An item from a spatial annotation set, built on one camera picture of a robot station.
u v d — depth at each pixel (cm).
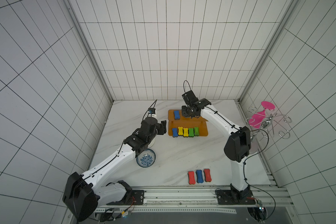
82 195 38
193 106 65
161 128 68
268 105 79
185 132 97
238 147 51
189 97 71
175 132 97
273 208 66
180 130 98
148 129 55
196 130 98
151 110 66
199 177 78
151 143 62
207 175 79
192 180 78
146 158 86
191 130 98
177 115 90
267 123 73
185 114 81
